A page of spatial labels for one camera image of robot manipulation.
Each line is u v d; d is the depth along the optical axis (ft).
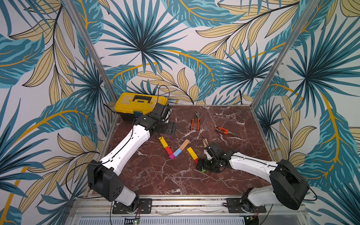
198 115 3.71
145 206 2.42
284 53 2.81
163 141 3.20
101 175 1.38
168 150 3.07
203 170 2.73
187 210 2.40
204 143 3.22
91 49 2.73
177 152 3.03
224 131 3.39
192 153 3.03
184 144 3.13
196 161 2.85
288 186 1.40
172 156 2.96
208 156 2.40
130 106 3.06
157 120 1.79
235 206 2.40
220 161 2.15
